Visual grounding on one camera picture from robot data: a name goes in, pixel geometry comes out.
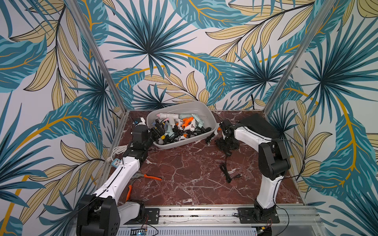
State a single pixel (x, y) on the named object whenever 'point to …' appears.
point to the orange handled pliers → (138, 175)
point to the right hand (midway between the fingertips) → (226, 147)
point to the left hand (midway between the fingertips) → (158, 129)
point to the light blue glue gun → (201, 123)
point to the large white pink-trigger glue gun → (173, 119)
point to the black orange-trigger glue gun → (228, 153)
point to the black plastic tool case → (258, 123)
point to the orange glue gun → (186, 121)
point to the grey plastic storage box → (195, 107)
